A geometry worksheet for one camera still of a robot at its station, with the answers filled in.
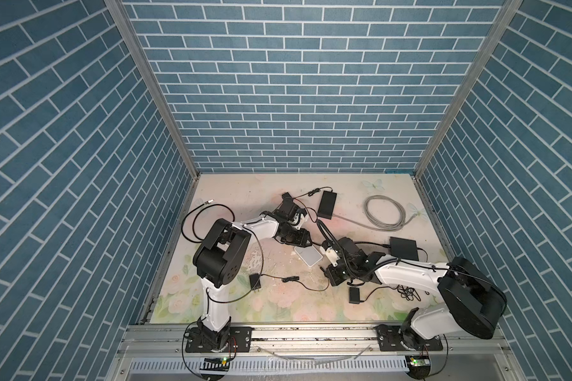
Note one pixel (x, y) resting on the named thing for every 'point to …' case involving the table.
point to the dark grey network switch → (403, 248)
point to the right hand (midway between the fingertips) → (322, 272)
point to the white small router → (309, 254)
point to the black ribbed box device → (327, 205)
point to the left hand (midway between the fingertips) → (307, 242)
